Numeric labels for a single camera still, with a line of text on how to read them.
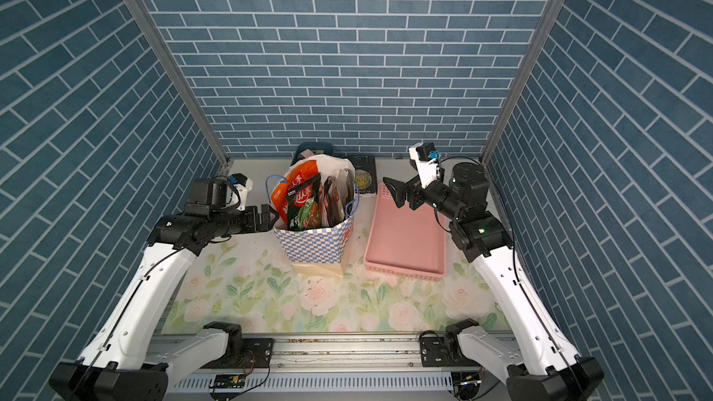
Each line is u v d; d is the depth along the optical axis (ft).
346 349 2.47
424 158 1.75
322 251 2.47
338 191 2.69
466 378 2.32
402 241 3.12
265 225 2.15
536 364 1.25
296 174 2.76
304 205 2.66
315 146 3.89
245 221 2.11
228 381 2.37
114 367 1.20
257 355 2.41
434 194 1.89
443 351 2.42
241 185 2.16
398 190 1.88
